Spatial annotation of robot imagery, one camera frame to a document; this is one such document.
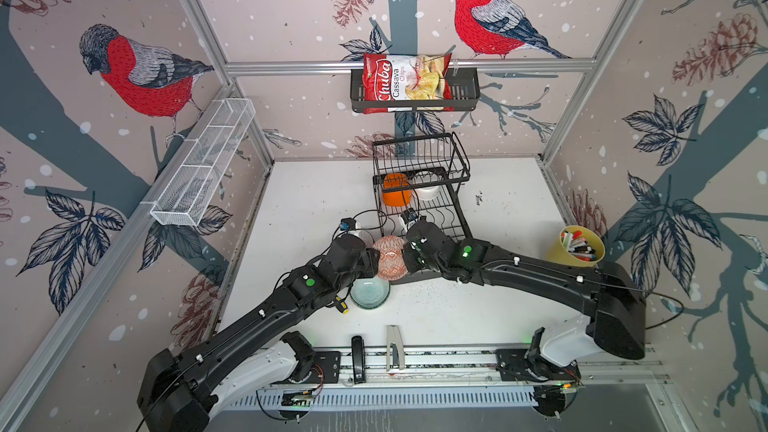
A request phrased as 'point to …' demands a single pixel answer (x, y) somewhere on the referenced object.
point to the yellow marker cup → (577, 246)
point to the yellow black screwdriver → (341, 305)
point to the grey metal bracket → (393, 335)
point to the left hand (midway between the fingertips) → (375, 255)
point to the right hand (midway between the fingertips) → (399, 253)
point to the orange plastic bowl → (396, 198)
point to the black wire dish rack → (416, 178)
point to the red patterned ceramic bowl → (392, 262)
